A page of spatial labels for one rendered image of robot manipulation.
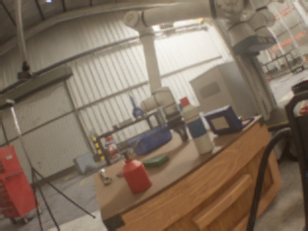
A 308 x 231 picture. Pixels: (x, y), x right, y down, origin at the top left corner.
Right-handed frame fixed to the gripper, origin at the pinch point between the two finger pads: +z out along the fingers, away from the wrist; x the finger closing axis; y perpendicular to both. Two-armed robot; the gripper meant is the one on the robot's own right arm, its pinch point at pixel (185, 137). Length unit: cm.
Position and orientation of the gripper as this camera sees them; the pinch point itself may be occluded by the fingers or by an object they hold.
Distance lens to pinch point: 109.2
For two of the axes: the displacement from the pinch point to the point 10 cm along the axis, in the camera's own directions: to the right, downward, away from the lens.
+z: 4.2, 9.1, -0.2
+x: 8.2, -3.6, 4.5
